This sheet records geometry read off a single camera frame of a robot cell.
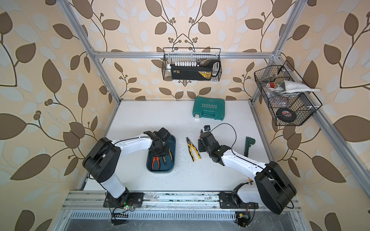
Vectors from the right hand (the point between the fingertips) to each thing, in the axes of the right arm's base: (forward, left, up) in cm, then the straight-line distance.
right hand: (202, 141), depth 88 cm
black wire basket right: (+6, -44, +27) cm, 52 cm away
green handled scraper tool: (+3, -32, -7) cm, 33 cm away
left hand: (-5, +23, -6) cm, 24 cm away
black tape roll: (+1, -42, +22) cm, 47 cm away
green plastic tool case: (+31, -5, -3) cm, 32 cm away
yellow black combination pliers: (0, +8, -6) cm, 10 cm away
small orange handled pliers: (-8, +30, -5) cm, 32 cm away
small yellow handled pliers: (-9, +24, -6) cm, 26 cm away
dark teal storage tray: (-13, +20, -6) cm, 25 cm away
